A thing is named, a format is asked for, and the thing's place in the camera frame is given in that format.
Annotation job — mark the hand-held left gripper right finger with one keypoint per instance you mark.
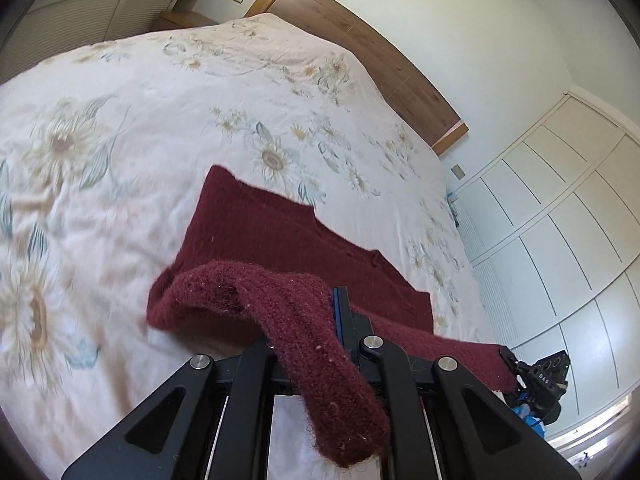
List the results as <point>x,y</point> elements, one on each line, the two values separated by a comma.
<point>346,320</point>

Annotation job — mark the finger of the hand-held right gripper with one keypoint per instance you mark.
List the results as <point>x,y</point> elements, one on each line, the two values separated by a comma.
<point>507,357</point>

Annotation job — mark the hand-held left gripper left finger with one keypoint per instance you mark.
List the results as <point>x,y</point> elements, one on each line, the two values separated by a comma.
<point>255,360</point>

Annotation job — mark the dark red knitted sweater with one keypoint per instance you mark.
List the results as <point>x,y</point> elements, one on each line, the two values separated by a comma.
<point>280,240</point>

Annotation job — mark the white wardrobe doors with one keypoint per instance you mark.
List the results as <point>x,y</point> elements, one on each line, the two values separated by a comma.
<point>575,210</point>

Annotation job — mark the bed with floral duvet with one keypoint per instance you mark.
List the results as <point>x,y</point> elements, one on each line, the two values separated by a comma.
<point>125,160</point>

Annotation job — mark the wooden headboard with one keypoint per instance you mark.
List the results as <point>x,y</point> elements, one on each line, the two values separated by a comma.
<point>350,35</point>

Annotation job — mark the wooden nightstand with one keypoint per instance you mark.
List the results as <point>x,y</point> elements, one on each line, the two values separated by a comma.
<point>185,20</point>

